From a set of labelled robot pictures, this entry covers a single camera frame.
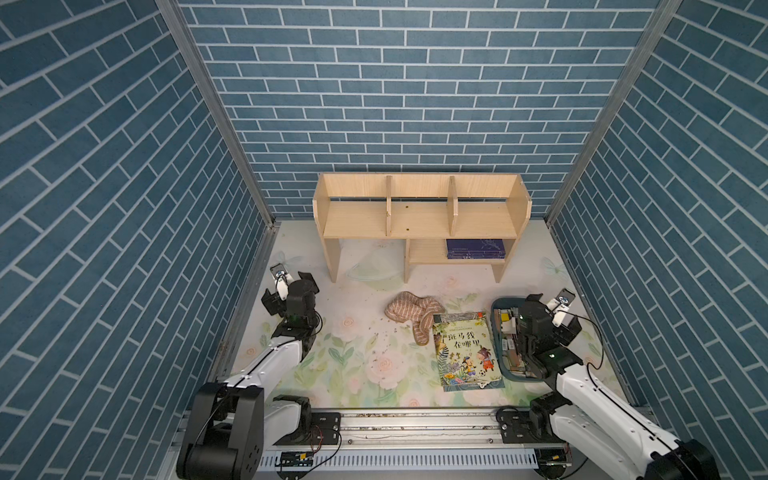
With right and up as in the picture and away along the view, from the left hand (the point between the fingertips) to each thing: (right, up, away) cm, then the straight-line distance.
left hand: (294, 276), depth 85 cm
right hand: (+73, -8, -4) cm, 73 cm away
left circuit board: (+5, -43, -13) cm, 45 cm away
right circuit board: (+67, -43, -14) cm, 81 cm away
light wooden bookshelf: (+37, +20, +6) cm, 43 cm away
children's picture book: (+50, -22, 0) cm, 55 cm away
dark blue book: (+54, +8, +9) cm, 55 cm away
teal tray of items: (+62, -23, -2) cm, 66 cm away
